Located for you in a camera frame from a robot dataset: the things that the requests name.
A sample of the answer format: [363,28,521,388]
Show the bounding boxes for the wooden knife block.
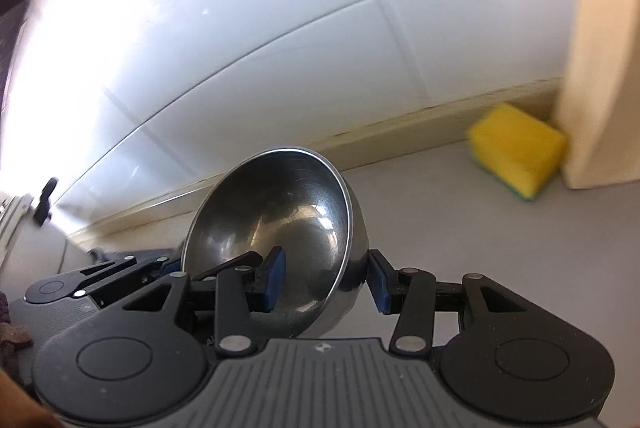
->
[552,0,639,189]

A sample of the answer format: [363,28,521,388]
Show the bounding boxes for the yellow sponge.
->
[466,103,568,201]

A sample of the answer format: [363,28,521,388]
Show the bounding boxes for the steel bowl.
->
[181,147,369,338]

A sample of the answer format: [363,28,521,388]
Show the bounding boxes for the large aluminium pot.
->
[1,178,67,277]

